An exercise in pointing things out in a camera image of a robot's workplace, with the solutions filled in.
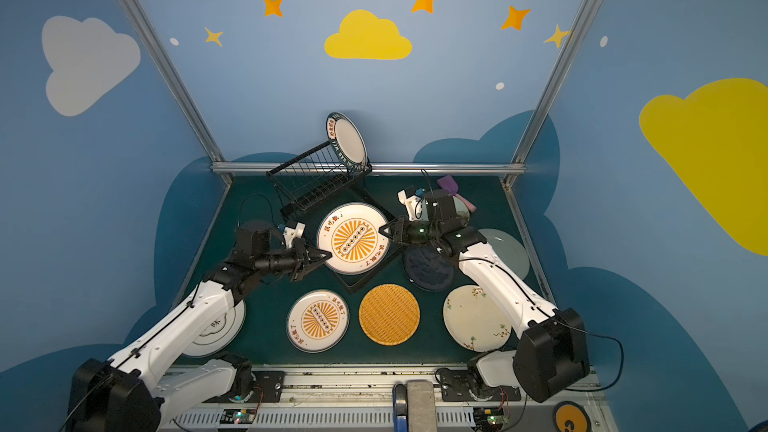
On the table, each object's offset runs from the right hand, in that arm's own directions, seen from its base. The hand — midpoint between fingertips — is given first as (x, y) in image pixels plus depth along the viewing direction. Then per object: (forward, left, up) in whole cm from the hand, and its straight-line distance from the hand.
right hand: (382, 228), depth 76 cm
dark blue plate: (+2, -14, -24) cm, 28 cm away
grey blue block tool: (-36, -9, -21) cm, 43 cm away
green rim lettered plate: (+28, +13, +6) cm, 31 cm away
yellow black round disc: (-36, -48, -26) cm, 65 cm away
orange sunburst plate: (-1, +9, -2) cm, 9 cm away
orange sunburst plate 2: (-17, +18, -24) cm, 34 cm away
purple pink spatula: (+40, -24, -23) cm, 52 cm away
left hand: (-8, +12, -2) cm, 15 cm away
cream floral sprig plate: (-15, -27, -24) cm, 39 cm away
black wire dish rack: (+22, +22, -5) cm, 32 cm away
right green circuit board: (-37, -28, -25) cm, 53 cm away
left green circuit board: (-40, +33, -25) cm, 58 cm away
